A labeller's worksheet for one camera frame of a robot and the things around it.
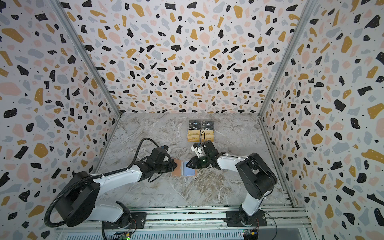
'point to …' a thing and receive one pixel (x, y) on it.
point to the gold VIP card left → (193, 135)
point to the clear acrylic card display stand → (200, 131)
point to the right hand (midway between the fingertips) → (188, 163)
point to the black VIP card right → (207, 125)
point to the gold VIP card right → (207, 135)
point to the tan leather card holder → (177, 171)
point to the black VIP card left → (194, 124)
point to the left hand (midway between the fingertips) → (180, 163)
